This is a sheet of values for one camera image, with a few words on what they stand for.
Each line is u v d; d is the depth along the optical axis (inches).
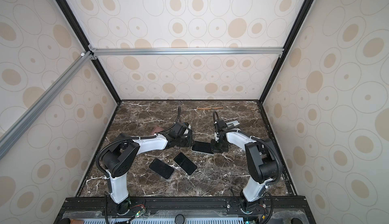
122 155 19.4
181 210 28.8
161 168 33.6
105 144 38.1
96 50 35.4
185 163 34.7
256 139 20.0
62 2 28.2
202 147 36.6
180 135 30.1
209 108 45.8
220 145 30.9
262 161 18.6
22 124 21.5
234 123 40.7
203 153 36.2
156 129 40.5
